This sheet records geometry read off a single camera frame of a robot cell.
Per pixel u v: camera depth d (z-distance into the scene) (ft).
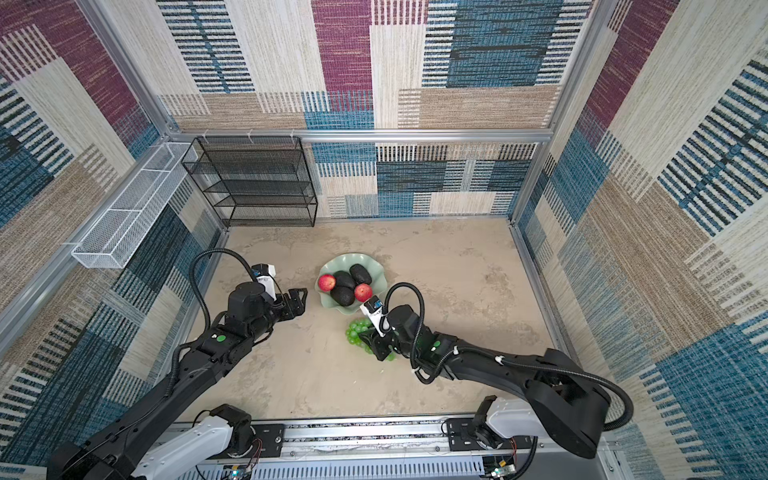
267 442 2.40
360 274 3.25
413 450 2.39
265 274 2.31
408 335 2.03
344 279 3.22
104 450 1.33
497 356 1.61
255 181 3.63
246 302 1.91
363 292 3.08
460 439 2.39
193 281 2.02
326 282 3.08
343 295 3.07
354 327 2.62
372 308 2.30
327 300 3.08
